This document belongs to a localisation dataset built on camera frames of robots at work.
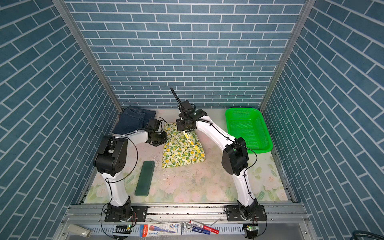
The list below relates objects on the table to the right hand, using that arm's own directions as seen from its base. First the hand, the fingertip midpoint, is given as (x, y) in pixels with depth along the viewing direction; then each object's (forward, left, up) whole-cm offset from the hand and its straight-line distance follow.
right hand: (178, 124), depth 89 cm
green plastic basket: (+19, -49, -17) cm, 55 cm away
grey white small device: (-54, +37, -13) cm, 67 cm away
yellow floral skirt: (-7, -1, -16) cm, 18 cm away
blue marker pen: (-49, -12, -17) cm, 53 cm away
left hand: (-1, +9, -16) cm, 18 cm away
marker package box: (-51, +3, -16) cm, 53 cm away
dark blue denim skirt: (+12, +38, -11) cm, 41 cm away
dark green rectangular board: (-32, +16, -15) cm, 39 cm away
